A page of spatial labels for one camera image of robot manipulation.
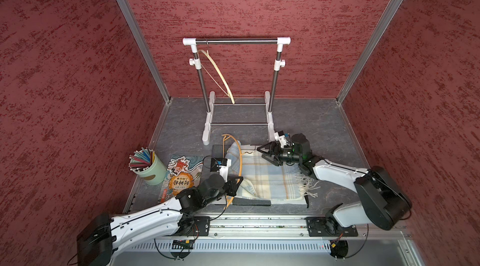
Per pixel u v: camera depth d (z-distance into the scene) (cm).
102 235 41
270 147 76
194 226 73
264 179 85
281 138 81
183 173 88
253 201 79
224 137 99
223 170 71
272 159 77
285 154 74
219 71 76
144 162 81
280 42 73
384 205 43
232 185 68
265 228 75
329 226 65
